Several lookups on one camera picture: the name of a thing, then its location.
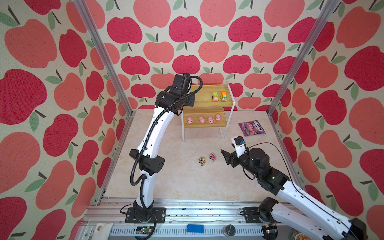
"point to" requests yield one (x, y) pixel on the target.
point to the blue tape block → (195, 228)
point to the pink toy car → (212, 157)
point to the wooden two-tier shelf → (213, 107)
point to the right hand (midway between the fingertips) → (231, 146)
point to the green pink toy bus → (202, 160)
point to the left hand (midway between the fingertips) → (192, 97)
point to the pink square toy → (202, 119)
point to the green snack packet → (296, 235)
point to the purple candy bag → (251, 128)
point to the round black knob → (229, 230)
